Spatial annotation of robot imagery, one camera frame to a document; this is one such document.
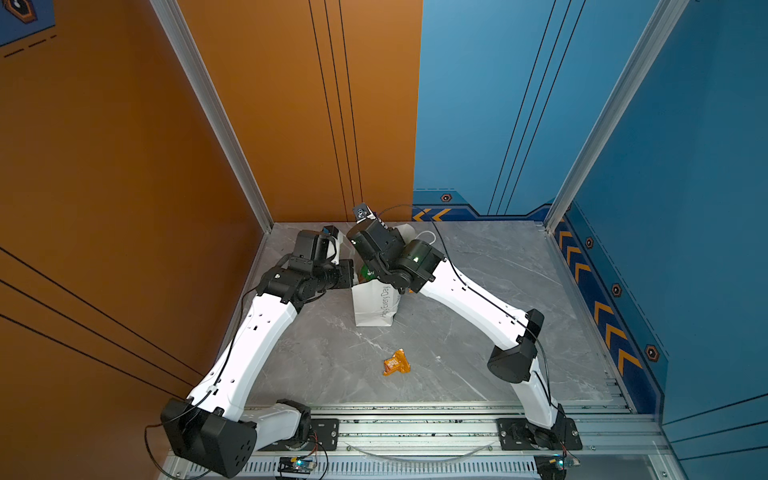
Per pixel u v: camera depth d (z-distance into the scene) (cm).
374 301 79
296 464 71
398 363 84
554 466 70
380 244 51
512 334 47
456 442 73
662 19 70
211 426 37
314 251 56
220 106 87
